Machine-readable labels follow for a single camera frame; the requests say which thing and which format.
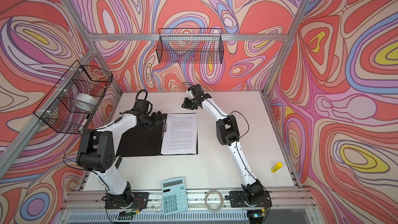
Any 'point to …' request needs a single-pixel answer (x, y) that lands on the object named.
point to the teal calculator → (174, 197)
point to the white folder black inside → (147, 142)
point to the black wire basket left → (72, 105)
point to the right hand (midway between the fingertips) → (184, 107)
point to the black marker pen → (84, 123)
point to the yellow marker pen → (278, 166)
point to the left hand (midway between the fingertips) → (162, 120)
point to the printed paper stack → (181, 136)
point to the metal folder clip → (163, 128)
